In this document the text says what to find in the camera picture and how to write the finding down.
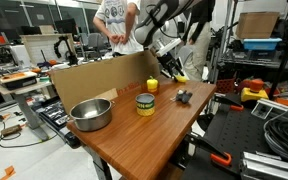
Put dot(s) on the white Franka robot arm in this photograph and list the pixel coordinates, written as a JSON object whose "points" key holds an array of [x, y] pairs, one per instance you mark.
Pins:
{"points": [[160, 16]]}

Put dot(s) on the black tripod pole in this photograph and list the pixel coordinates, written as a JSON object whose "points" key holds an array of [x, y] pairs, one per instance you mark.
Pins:
{"points": [[284, 50]]}

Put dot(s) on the yellow toy bell pepper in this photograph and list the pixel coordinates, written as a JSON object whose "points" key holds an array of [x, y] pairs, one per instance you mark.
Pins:
{"points": [[152, 83]]}

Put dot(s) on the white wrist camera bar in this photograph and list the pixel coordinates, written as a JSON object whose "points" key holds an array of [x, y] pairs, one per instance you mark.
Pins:
{"points": [[168, 47]]}

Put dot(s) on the black tray with orange sheet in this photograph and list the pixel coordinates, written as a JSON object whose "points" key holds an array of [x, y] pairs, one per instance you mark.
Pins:
{"points": [[14, 79]]}

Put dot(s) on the silver aluminium extrusion block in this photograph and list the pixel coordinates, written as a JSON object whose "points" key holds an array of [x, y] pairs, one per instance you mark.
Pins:
{"points": [[267, 166]]}

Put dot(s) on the grey height adjustable desk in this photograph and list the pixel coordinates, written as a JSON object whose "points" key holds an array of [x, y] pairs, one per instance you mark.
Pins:
{"points": [[25, 100]]}

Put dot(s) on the yellow emergency stop button box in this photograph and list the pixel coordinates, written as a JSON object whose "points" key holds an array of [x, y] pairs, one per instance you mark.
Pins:
{"points": [[253, 91]]}

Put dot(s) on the green yellow tin can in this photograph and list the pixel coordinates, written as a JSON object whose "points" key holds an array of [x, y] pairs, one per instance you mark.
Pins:
{"points": [[145, 106]]}

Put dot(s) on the red plastic basket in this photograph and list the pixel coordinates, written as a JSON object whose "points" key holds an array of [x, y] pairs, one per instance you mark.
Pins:
{"points": [[224, 86]]}

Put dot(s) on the grey office chair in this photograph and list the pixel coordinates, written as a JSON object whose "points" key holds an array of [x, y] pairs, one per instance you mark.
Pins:
{"points": [[185, 55]]}

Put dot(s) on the beige upright board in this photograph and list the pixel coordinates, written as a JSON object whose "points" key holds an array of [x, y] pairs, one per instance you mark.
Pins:
{"points": [[39, 48]]}

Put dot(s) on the small black robot arm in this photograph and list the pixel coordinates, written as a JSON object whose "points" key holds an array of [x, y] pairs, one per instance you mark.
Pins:
{"points": [[65, 50]]}

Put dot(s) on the person in black top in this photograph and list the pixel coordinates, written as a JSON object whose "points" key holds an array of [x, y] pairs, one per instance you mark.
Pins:
{"points": [[199, 40]]}

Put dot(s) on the orange tape piece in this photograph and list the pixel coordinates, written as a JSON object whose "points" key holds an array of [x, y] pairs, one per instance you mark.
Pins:
{"points": [[8, 172]]}

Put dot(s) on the black metal shelf rack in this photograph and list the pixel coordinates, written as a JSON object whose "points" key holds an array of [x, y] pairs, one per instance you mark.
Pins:
{"points": [[260, 63]]}

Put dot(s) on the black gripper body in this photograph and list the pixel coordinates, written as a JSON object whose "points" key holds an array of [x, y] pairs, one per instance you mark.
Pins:
{"points": [[168, 61]]}

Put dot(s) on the brown cardboard box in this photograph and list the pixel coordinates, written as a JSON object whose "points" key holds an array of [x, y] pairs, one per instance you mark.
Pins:
{"points": [[256, 25]]}

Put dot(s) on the person in white t-shirt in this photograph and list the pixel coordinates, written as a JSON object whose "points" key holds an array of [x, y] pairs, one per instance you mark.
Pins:
{"points": [[120, 23]]}

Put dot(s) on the grey black small toy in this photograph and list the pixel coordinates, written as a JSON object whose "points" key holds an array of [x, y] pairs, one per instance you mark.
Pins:
{"points": [[184, 96]]}

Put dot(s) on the silver aluminium extrusion rail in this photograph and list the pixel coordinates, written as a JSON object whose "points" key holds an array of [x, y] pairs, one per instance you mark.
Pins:
{"points": [[277, 108]]}

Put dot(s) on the large brown cardboard sheet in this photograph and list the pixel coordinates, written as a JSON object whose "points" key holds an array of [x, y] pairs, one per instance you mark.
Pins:
{"points": [[94, 80]]}

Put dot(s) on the blue plastic bin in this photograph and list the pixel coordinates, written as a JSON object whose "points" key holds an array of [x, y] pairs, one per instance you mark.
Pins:
{"points": [[261, 44]]}

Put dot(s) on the stainless steel pot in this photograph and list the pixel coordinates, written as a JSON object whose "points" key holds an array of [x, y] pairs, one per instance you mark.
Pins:
{"points": [[91, 115]]}

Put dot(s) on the black computer monitor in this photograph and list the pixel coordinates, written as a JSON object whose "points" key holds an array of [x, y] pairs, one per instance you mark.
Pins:
{"points": [[65, 26]]}

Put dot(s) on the black keyboard device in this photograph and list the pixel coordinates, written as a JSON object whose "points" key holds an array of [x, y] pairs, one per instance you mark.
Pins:
{"points": [[54, 115]]}

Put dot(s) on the grey metal table leg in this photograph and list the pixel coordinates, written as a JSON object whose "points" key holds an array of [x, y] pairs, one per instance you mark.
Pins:
{"points": [[100, 165]]}

